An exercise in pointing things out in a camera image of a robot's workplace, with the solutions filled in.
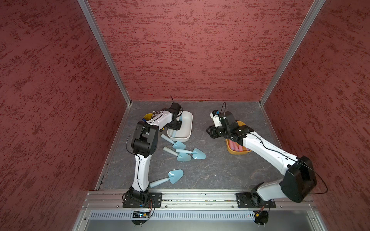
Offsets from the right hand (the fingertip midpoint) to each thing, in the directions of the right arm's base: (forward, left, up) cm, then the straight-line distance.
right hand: (209, 132), depth 83 cm
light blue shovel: (-20, +21, -14) cm, 33 cm away
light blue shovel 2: (-8, +17, -15) cm, 24 cm away
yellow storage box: (+14, -25, -11) cm, 30 cm away
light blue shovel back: (0, +20, -15) cm, 25 cm away
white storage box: (+10, +14, -14) cm, 22 cm away
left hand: (+12, +22, -13) cm, 28 cm away
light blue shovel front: (+19, +18, -10) cm, 28 cm away
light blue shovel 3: (-7, +7, -14) cm, 17 cm away
